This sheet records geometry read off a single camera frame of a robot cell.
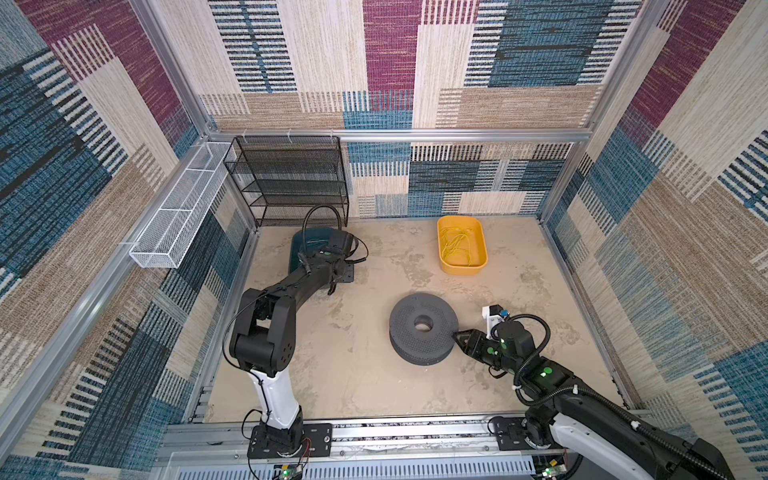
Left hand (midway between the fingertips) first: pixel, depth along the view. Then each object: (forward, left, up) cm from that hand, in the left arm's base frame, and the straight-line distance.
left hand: (340, 267), depth 96 cm
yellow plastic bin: (+5, -39, -6) cm, 39 cm away
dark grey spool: (-17, -25, -8) cm, 31 cm away
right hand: (-25, -33, -1) cm, 41 cm away
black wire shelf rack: (+32, +19, +10) cm, 39 cm away
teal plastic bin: (+18, +14, -7) cm, 24 cm away
